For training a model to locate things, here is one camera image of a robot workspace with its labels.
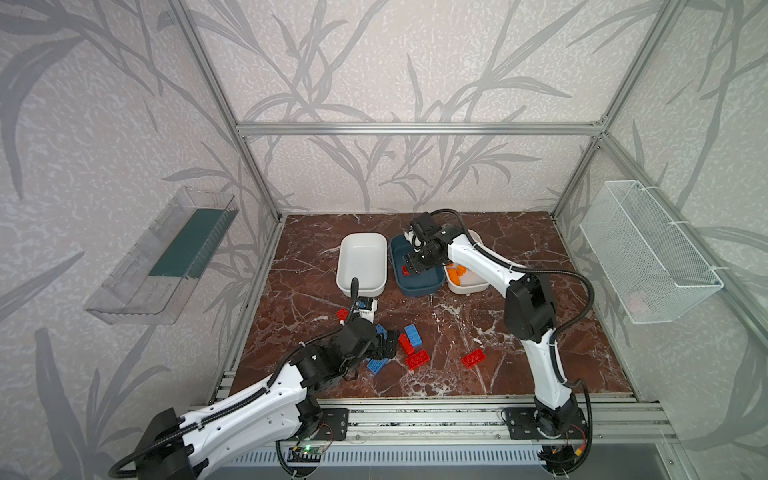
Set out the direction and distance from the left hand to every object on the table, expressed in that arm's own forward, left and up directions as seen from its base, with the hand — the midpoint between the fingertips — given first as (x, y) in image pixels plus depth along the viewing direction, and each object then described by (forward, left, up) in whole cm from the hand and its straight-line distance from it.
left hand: (390, 325), depth 79 cm
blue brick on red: (+1, -7, -10) cm, 12 cm away
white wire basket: (+3, -57, +23) cm, 62 cm away
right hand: (+25, -7, -2) cm, 26 cm away
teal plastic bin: (+17, -11, -6) cm, 21 cm away
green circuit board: (-28, +20, -13) cm, 37 cm away
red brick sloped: (+23, -4, -10) cm, 25 cm away
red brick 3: (-5, -23, -10) cm, 26 cm away
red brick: (-1, -4, -11) cm, 12 cm away
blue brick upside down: (-7, +4, -11) cm, 14 cm away
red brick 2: (-6, -7, -10) cm, 14 cm away
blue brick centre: (+3, +3, -11) cm, 11 cm away
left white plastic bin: (+31, +11, -12) cm, 35 cm away
